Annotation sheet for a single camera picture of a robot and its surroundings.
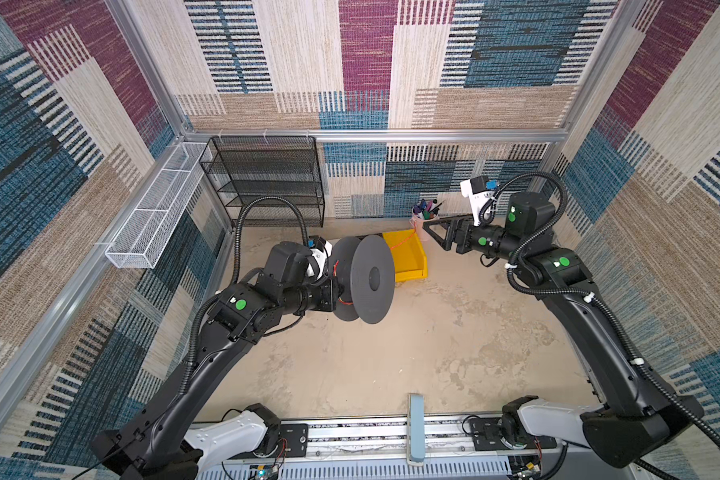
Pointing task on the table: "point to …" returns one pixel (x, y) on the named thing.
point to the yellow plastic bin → (410, 261)
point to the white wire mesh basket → (145, 234)
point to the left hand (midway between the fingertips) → (346, 284)
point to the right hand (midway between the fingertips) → (433, 230)
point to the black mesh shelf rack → (269, 178)
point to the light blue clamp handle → (416, 428)
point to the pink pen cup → (420, 216)
